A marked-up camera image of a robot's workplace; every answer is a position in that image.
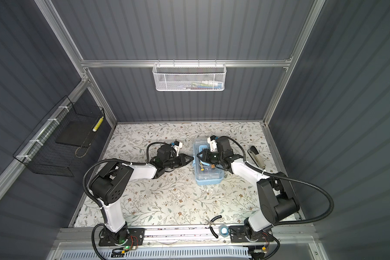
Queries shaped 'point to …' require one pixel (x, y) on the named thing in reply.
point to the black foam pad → (77, 132)
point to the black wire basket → (58, 146)
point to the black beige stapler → (258, 158)
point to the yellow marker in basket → (97, 125)
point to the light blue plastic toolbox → (206, 175)
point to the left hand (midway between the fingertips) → (194, 159)
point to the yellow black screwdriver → (202, 168)
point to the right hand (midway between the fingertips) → (200, 157)
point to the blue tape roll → (223, 231)
